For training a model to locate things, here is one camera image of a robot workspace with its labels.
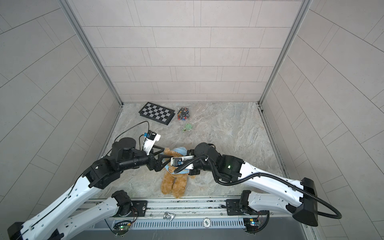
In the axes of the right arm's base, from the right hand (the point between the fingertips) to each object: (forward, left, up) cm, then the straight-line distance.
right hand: (179, 160), depth 65 cm
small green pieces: (+33, -2, -20) cm, 39 cm away
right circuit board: (-23, -31, -23) cm, 45 cm away
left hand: (+1, +3, +3) cm, 5 cm away
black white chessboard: (+44, +19, -16) cm, 51 cm away
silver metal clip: (-18, +7, -20) cm, 28 cm away
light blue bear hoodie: (+5, -1, 0) cm, 5 cm away
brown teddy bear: (-5, +5, -17) cm, 18 cm away
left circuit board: (-20, +27, -18) cm, 38 cm away
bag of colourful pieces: (+43, +1, -18) cm, 47 cm away
